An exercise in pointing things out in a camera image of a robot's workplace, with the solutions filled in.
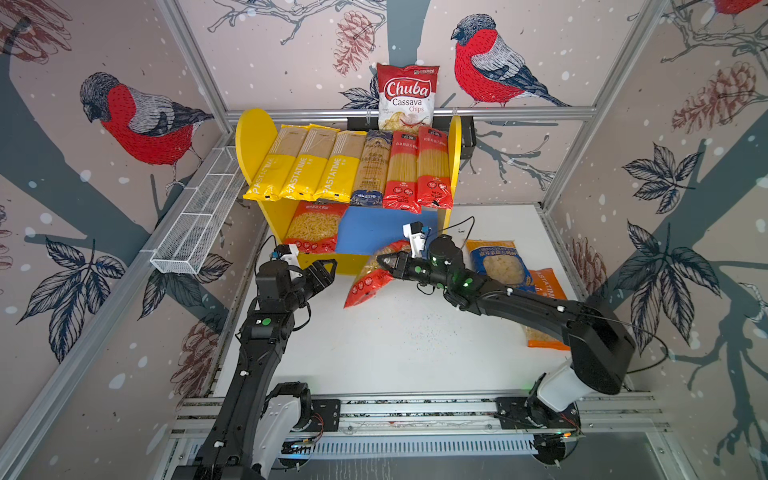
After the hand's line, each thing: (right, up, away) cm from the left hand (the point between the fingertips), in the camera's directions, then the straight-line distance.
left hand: (328, 265), depth 75 cm
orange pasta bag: (+66, -8, +18) cm, 69 cm away
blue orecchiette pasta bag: (+53, -1, +24) cm, 58 cm away
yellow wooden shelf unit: (+10, +8, +22) cm, 25 cm away
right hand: (+11, 0, -1) cm, 11 cm away
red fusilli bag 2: (+12, -2, -4) cm, 13 cm away
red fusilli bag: (-8, +10, +17) cm, 21 cm away
